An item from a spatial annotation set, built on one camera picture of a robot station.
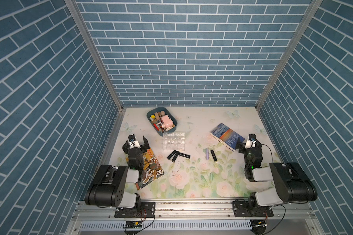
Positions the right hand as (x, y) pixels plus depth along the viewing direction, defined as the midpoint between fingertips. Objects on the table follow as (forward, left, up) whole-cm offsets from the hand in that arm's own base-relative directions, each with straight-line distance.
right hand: (248, 139), depth 90 cm
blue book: (+7, +11, -9) cm, 16 cm away
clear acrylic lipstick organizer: (-1, +47, -6) cm, 47 cm away
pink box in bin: (+13, +53, -4) cm, 55 cm away
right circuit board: (-42, -1, -11) cm, 43 cm away
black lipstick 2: (-10, +39, -9) cm, 41 cm away
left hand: (-6, +67, +2) cm, 67 cm away
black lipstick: (-11, +45, -9) cm, 47 cm away
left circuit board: (-47, +61, -13) cm, 78 cm away
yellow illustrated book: (-21, +58, -9) cm, 62 cm away
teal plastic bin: (+14, +57, -4) cm, 59 cm away
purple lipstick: (-7, +25, -10) cm, 27 cm away
